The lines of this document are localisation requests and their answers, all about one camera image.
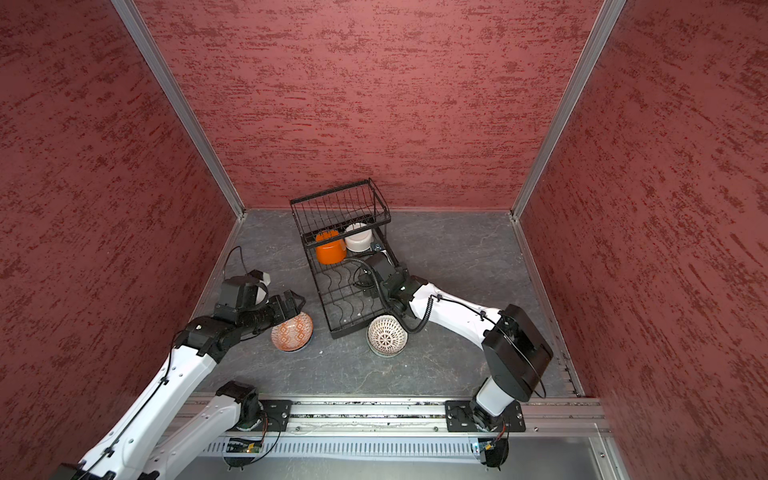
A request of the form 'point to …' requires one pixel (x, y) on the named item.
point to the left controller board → (241, 445)
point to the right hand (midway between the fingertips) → (380, 278)
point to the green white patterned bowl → (387, 342)
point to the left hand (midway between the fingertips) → (292, 312)
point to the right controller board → (496, 451)
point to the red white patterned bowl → (385, 321)
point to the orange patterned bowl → (293, 334)
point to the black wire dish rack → (340, 229)
